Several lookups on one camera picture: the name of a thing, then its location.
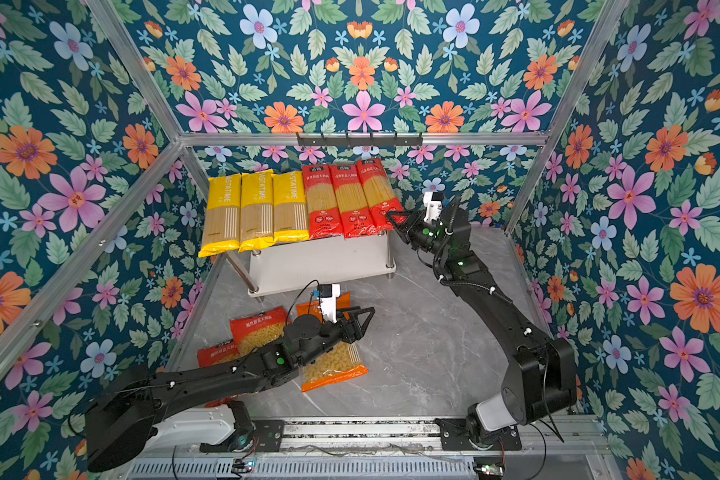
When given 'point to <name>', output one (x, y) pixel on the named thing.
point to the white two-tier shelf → (276, 269)
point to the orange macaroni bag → (340, 365)
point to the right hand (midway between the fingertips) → (387, 213)
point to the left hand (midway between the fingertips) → (373, 307)
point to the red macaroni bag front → (258, 330)
